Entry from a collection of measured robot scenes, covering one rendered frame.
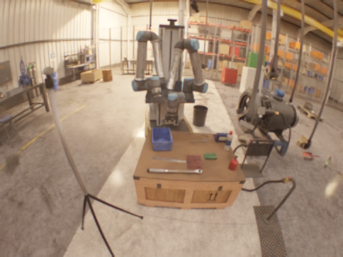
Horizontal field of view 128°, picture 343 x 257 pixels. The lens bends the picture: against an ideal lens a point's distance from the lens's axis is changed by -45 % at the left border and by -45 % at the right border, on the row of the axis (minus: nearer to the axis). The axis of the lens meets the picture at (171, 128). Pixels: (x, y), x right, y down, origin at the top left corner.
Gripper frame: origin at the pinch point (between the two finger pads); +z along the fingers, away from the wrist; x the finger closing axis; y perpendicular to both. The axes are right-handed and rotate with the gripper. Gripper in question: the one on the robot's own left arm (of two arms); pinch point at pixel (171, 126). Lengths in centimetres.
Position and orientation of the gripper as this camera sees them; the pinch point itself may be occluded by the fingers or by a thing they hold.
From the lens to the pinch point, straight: 156.9
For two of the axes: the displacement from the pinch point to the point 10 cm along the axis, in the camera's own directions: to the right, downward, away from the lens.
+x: 9.9, -0.2, 1.3
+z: -0.5, 8.8, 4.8
